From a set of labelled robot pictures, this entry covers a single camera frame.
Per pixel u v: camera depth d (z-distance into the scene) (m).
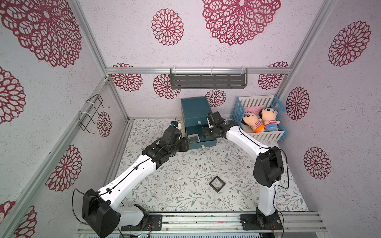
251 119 1.03
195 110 0.98
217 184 0.87
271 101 1.10
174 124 0.67
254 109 1.12
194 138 0.97
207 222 0.76
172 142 0.58
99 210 0.38
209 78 0.99
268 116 1.02
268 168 0.51
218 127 0.66
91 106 0.78
